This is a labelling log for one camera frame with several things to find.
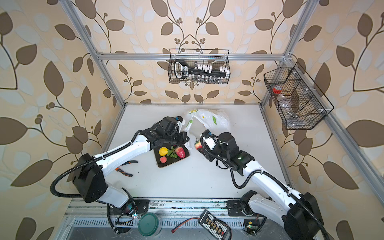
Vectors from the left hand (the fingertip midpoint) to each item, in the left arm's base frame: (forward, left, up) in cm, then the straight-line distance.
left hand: (191, 137), depth 79 cm
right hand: (-5, -6, -1) cm, 8 cm away
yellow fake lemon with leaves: (-2, +17, -13) cm, 21 cm away
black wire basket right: (+11, -55, +16) cm, 58 cm away
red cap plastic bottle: (+11, -47, +16) cm, 51 cm away
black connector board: (-37, -12, -16) cm, 43 cm away
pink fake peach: (-6, +17, -15) cm, 24 cm away
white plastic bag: (+12, -13, 0) cm, 18 cm away
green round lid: (-38, +16, -8) cm, 42 cm away
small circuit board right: (-37, -31, -20) cm, 52 cm away
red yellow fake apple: (-5, -4, +1) cm, 7 cm away
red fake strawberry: (-2, +7, -14) cm, 15 cm away
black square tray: (-5, +13, -17) cm, 22 cm away
